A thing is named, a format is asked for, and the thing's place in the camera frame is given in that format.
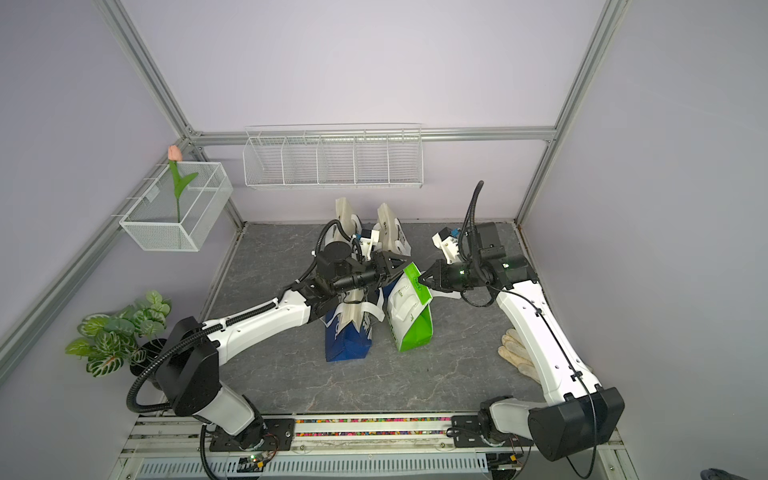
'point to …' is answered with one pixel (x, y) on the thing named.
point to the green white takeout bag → (409, 311)
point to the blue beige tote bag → (348, 326)
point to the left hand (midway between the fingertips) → (414, 265)
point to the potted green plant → (130, 335)
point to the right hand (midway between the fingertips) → (420, 279)
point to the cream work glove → (514, 351)
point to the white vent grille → (320, 464)
